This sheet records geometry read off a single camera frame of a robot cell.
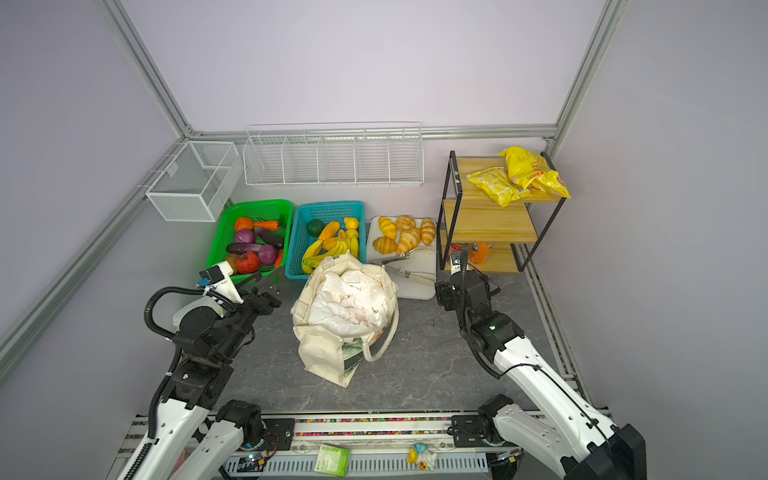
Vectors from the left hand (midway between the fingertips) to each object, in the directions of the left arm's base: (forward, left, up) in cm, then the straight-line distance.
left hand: (274, 275), depth 68 cm
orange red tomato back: (+43, +28, -25) cm, 57 cm away
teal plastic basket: (+31, +5, -23) cm, 39 cm away
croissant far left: (+40, -27, -28) cm, 56 cm away
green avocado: (+39, 0, -26) cm, 47 cm away
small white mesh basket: (+44, +36, -6) cm, 57 cm away
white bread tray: (+17, -36, -28) cm, 48 cm away
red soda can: (+21, -50, -21) cm, 58 cm away
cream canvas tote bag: (-14, -11, -16) cm, 24 cm away
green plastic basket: (+46, +18, -22) cm, 54 cm away
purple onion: (+36, +26, -25) cm, 51 cm away
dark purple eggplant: (+37, +17, -27) cm, 49 cm away
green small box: (-34, -11, -27) cm, 45 cm away
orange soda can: (+21, -59, -23) cm, 67 cm away
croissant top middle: (+41, -34, -27) cm, 60 cm away
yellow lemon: (+41, -13, -27) cm, 51 cm away
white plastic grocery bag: (-1, -15, -14) cm, 21 cm away
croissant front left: (+29, -26, -27) cm, 48 cm away
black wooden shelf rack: (+19, -65, -14) cm, 69 cm away
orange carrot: (+44, +20, -28) cm, 56 cm away
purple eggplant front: (+30, +27, -25) cm, 47 cm away
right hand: (+1, -46, -9) cm, 47 cm away
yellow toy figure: (-35, -32, -26) cm, 54 cm away
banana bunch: (+28, -1, -27) cm, 39 cm away
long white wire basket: (+48, -11, -1) cm, 49 cm away
